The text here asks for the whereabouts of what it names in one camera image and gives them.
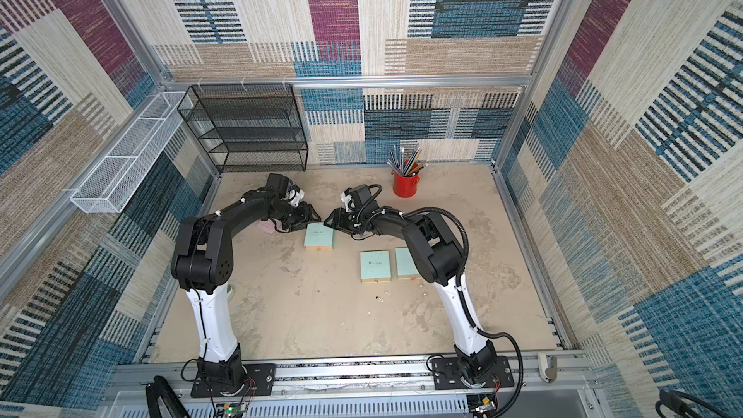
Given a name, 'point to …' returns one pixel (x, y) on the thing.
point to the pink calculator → (266, 225)
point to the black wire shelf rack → (248, 127)
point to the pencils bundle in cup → (405, 164)
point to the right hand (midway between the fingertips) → (333, 226)
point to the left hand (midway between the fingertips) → (317, 220)
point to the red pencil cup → (404, 187)
